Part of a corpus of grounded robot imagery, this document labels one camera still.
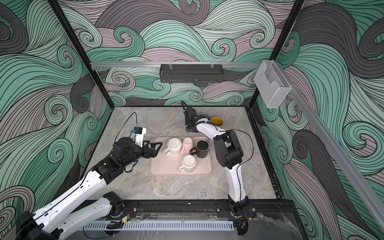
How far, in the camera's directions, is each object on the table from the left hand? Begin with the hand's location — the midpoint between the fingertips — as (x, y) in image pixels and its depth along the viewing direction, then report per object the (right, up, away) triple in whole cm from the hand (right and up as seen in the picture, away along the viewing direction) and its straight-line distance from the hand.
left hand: (156, 142), depth 74 cm
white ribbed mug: (+8, -5, +13) cm, 16 cm away
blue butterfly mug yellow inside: (+36, +10, +23) cm, 43 cm away
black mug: (+24, -7, +11) cm, 27 cm away
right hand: (+19, +7, +26) cm, 33 cm away
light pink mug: (+15, -5, +14) cm, 21 cm away
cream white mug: (+16, -13, +7) cm, 22 cm away
